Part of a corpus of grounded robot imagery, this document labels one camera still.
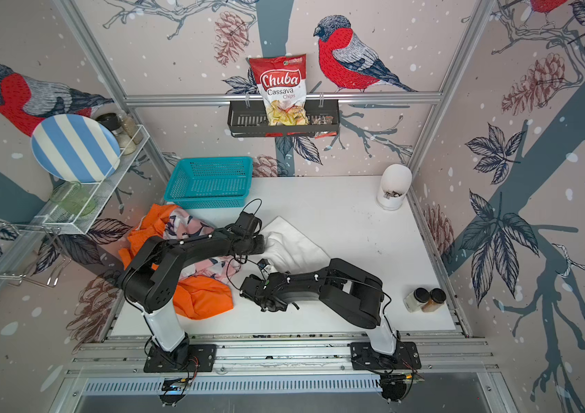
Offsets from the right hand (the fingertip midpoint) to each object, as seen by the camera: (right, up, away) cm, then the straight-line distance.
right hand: (288, 281), depth 89 cm
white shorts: (-1, +10, +5) cm, 11 cm away
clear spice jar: (-54, +51, -4) cm, 75 cm away
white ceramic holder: (+45, +36, +17) cm, 60 cm away
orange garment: (-30, -3, -6) cm, 31 cm away
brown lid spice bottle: (+46, -1, -13) cm, 48 cm away
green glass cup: (-57, +30, -21) cm, 68 cm away
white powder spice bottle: (+38, -2, -13) cm, 41 cm away
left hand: (-9, +13, +8) cm, 17 cm away
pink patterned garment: (-41, +19, +6) cm, 46 cm away
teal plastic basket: (-38, +37, +25) cm, 58 cm away
